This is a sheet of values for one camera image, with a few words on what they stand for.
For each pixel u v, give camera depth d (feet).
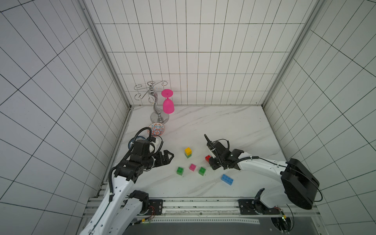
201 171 2.67
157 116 3.61
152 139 2.28
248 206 2.37
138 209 1.97
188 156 2.93
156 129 3.40
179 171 2.68
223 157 2.15
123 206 1.86
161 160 2.11
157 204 2.45
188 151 2.81
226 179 2.66
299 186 1.38
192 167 2.80
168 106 3.14
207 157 2.87
